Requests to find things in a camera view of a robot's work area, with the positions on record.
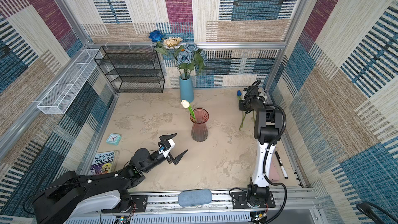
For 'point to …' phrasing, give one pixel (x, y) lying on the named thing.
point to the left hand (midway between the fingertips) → (181, 139)
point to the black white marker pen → (281, 165)
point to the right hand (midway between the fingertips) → (243, 106)
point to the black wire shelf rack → (132, 69)
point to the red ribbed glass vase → (199, 129)
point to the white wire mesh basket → (58, 100)
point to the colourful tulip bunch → (239, 93)
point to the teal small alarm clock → (114, 139)
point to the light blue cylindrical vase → (186, 89)
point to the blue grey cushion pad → (190, 197)
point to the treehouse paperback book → (102, 163)
